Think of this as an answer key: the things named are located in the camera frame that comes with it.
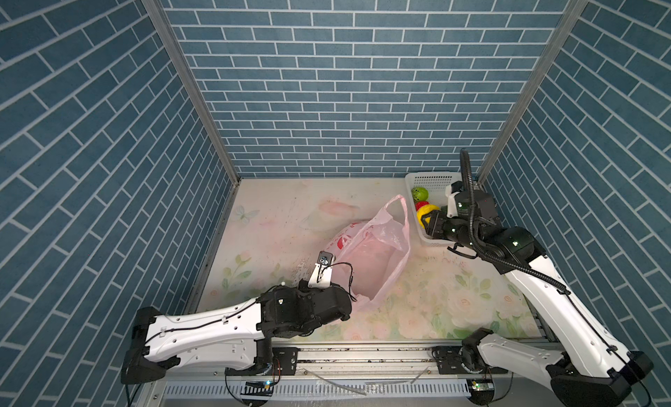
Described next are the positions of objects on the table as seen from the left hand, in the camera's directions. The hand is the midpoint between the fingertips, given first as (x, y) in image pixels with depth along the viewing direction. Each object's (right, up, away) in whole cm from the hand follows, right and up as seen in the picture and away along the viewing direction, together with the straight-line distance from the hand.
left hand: (338, 287), depth 71 cm
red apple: (+33, +23, +36) cm, 53 cm away
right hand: (+25, +19, 0) cm, 31 cm away
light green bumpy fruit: (+33, +27, +37) cm, 56 cm away
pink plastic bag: (+11, +4, +27) cm, 30 cm away
